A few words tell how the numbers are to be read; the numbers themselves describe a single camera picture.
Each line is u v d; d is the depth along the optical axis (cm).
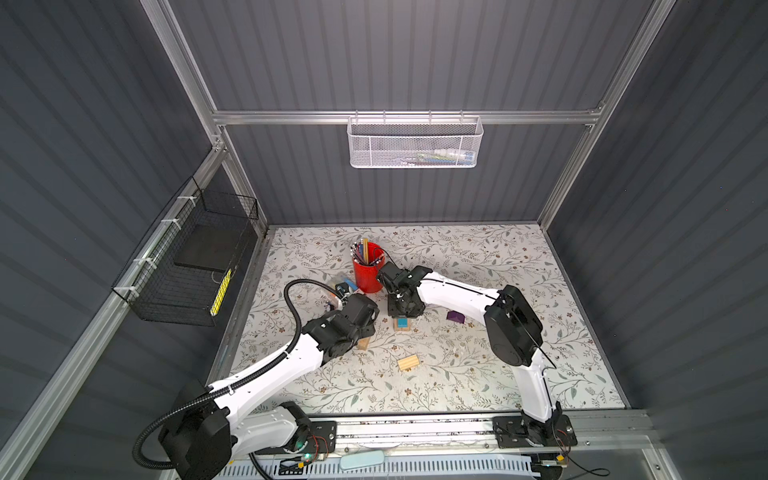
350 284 102
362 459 68
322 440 72
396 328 92
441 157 92
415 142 123
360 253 96
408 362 85
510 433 73
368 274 100
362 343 87
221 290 69
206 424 39
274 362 48
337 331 62
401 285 69
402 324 91
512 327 56
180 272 72
